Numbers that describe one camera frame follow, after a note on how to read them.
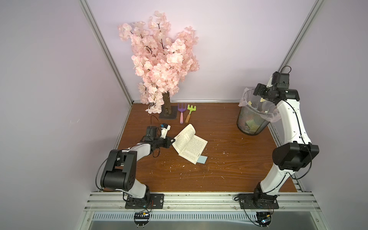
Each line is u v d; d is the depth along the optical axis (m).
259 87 0.74
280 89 0.57
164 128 0.83
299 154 0.49
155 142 0.80
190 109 1.15
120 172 0.45
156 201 0.73
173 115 1.11
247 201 0.72
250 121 0.90
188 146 0.92
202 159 0.87
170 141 0.89
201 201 0.74
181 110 1.14
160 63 0.67
